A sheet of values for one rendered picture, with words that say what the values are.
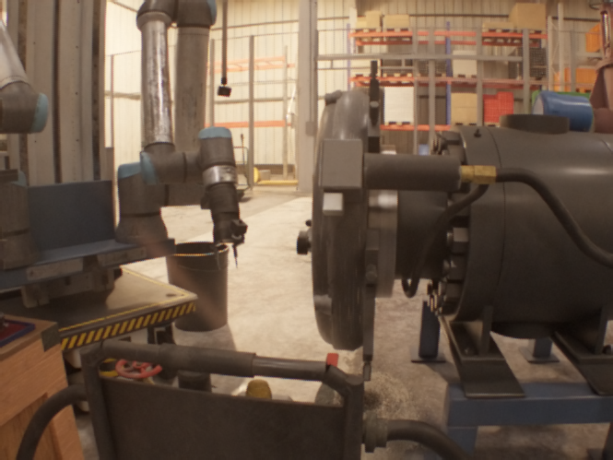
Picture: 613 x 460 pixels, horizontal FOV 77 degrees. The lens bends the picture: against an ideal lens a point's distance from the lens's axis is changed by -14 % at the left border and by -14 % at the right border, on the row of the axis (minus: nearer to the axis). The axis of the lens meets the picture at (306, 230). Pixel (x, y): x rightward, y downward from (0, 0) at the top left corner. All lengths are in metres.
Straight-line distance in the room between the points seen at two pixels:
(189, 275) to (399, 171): 1.30
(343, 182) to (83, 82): 1.07
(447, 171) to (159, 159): 0.75
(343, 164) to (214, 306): 1.31
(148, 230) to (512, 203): 1.10
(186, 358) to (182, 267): 1.46
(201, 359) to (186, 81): 1.11
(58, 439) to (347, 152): 0.86
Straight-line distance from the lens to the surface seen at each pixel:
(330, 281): 1.00
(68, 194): 1.57
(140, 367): 0.68
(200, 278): 2.00
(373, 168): 0.90
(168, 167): 1.24
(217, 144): 1.16
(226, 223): 1.10
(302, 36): 9.07
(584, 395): 1.22
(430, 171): 0.90
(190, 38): 1.52
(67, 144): 1.66
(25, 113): 1.05
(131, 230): 1.53
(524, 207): 1.12
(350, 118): 1.08
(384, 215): 1.12
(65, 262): 1.42
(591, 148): 1.30
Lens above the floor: 0.81
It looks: 10 degrees down
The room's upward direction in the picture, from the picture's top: straight up
